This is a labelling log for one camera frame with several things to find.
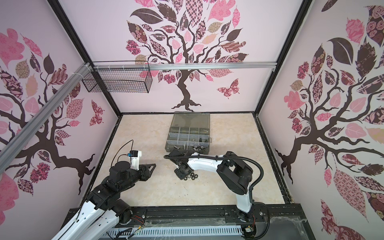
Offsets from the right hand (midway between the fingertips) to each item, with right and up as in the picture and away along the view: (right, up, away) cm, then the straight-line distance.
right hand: (181, 171), depth 88 cm
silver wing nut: (+10, +13, +9) cm, 19 cm away
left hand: (-13, +6, -13) cm, 19 cm away
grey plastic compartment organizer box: (+4, +24, +16) cm, 29 cm away
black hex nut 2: (+7, -4, -2) cm, 8 cm away
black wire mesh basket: (-32, +60, +7) cm, 68 cm away
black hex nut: (+9, -3, -1) cm, 9 cm away
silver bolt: (-5, +13, +11) cm, 18 cm away
